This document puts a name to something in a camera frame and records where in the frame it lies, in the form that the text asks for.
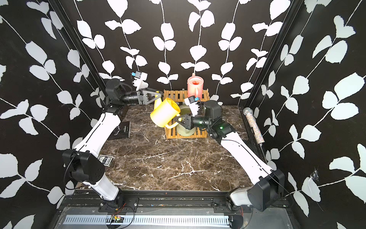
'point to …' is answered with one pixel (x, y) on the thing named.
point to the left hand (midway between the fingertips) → (160, 94)
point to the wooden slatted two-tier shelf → (179, 96)
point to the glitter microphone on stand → (257, 132)
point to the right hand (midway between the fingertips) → (175, 117)
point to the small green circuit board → (116, 219)
